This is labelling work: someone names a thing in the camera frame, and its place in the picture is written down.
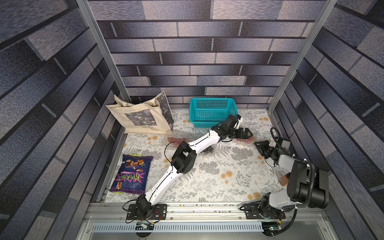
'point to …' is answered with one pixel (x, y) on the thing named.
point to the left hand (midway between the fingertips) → (248, 133)
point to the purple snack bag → (132, 175)
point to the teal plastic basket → (209, 112)
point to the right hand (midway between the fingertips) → (255, 142)
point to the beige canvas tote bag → (153, 116)
